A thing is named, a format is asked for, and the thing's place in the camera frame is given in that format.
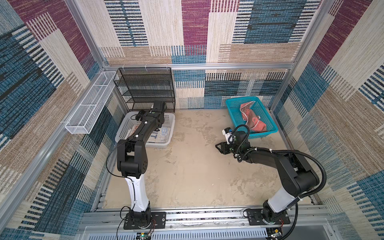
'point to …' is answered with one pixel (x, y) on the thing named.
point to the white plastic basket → (129, 123)
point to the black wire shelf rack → (146, 84)
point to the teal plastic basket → (235, 117)
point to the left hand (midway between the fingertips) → (142, 117)
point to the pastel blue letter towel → (162, 135)
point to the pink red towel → (252, 119)
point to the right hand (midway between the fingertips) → (219, 146)
